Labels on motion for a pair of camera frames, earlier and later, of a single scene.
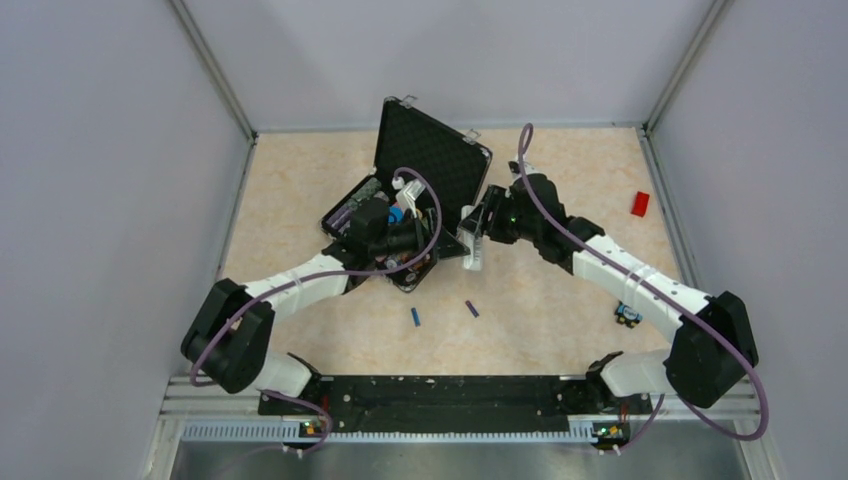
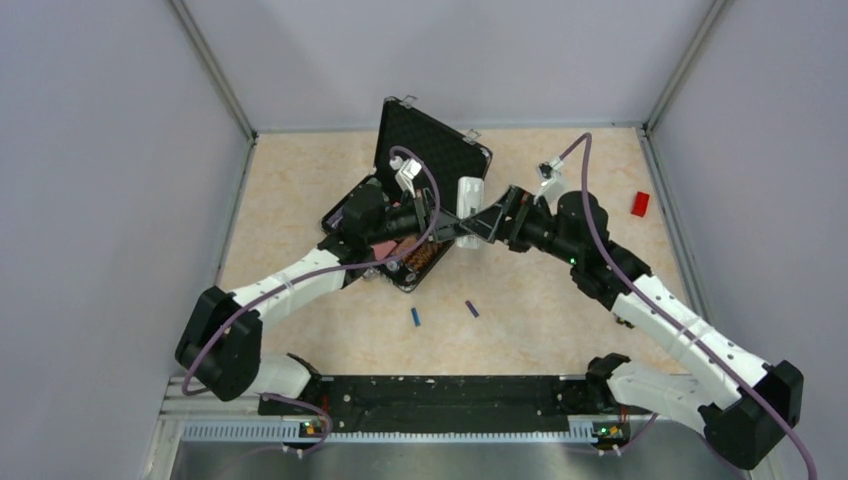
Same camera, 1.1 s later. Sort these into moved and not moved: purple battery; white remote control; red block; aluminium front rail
Moved: white remote control
Not moved: aluminium front rail; red block; purple battery
